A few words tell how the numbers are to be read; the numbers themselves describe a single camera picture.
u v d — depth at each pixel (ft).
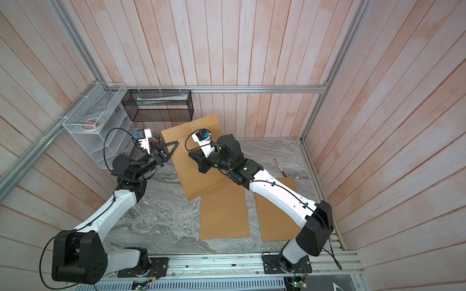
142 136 2.01
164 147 2.16
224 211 2.88
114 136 2.67
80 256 1.32
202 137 1.85
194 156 2.19
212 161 1.97
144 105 3.47
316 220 1.35
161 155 2.10
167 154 2.17
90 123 2.44
